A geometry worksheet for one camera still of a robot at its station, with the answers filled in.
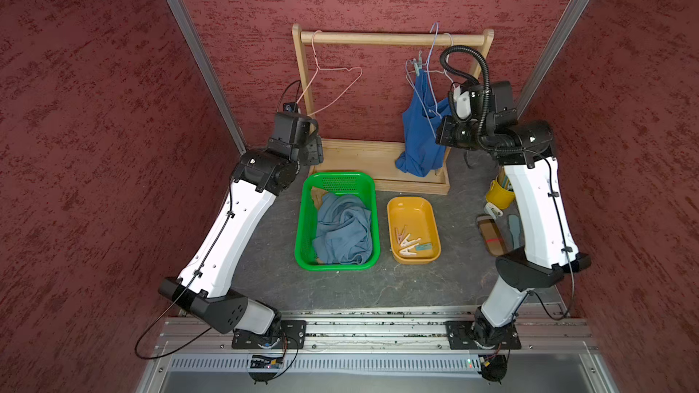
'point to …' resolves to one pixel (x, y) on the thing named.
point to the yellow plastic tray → (419, 216)
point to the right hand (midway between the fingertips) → (437, 135)
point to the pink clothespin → (400, 236)
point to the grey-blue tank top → (344, 230)
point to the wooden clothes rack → (372, 162)
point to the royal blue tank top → (420, 156)
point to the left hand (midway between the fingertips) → (302, 150)
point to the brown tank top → (317, 195)
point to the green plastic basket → (358, 186)
